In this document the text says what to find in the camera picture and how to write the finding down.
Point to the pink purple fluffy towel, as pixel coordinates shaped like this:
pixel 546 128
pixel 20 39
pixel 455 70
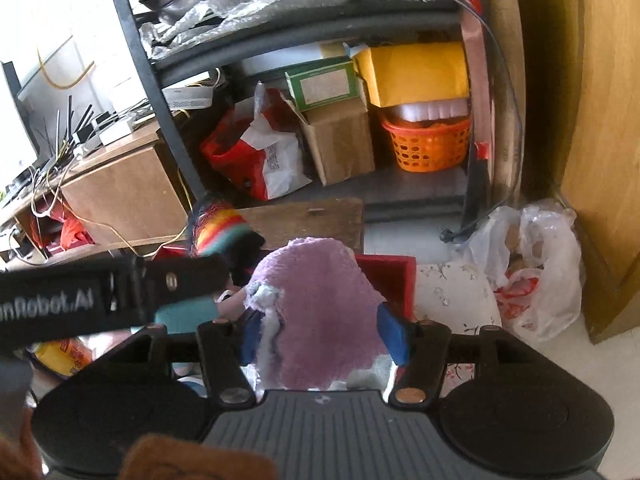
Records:
pixel 320 309

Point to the wooden board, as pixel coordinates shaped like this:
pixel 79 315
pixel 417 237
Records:
pixel 338 218

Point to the yellow box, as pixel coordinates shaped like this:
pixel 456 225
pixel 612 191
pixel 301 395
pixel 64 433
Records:
pixel 414 73

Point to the brown furry glove cuff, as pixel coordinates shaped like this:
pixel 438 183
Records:
pixel 157 457

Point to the green framed box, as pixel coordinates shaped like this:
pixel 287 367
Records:
pixel 322 82

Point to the red white plastic bag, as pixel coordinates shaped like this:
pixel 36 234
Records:
pixel 258 146

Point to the mint green fluffy towel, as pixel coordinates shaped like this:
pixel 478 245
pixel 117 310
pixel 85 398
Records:
pixel 319 336

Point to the black metal shelf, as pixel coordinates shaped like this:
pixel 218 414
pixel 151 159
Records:
pixel 194 71

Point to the red cardboard box tray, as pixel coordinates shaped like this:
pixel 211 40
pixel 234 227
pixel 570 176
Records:
pixel 390 279

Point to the yellow purple drink can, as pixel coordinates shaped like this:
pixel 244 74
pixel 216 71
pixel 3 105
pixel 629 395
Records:
pixel 64 357

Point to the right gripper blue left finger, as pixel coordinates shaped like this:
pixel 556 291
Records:
pixel 225 347

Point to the brown cardboard box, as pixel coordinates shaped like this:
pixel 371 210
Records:
pixel 339 139

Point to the wooden wardrobe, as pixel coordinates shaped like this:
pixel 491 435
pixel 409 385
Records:
pixel 582 141

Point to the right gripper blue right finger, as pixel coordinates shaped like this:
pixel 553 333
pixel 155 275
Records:
pixel 420 351

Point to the wooden tv cabinet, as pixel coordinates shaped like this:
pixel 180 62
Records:
pixel 126 195

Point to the orange plastic basket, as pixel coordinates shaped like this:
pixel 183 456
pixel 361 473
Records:
pixel 431 146

